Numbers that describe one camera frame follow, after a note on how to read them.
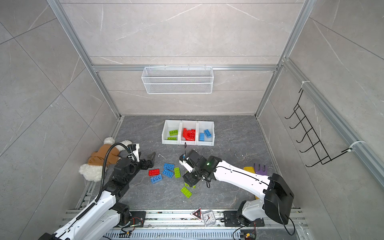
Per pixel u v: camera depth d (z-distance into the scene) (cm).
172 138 104
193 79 101
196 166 58
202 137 105
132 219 73
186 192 82
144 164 73
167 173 88
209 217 73
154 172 88
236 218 73
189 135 104
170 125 110
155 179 86
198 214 75
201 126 111
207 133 105
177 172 88
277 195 40
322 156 59
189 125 105
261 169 91
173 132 107
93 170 84
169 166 90
